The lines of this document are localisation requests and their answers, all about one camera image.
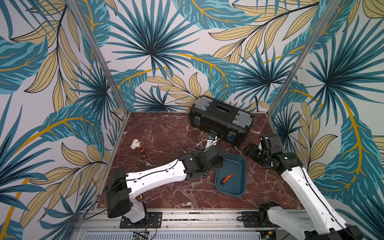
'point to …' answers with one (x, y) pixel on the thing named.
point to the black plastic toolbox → (220, 120)
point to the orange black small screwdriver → (224, 180)
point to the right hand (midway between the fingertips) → (246, 150)
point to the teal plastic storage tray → (235, 185)
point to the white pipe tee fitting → (135, 143)
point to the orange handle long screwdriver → (142, 150)
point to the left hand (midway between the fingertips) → (214, 155)
